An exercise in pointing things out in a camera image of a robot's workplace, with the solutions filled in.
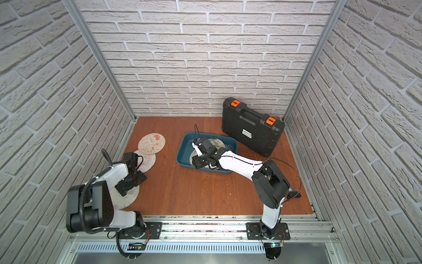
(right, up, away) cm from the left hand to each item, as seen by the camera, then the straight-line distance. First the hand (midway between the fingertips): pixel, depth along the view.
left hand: (136, 181), depth 87 cm
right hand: (+34, +12, 0) cm, 36 cm away
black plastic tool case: (+63, +29, +3) cm, 69 cm away
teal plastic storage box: (+24, +11, +10) cm, 28 cm away
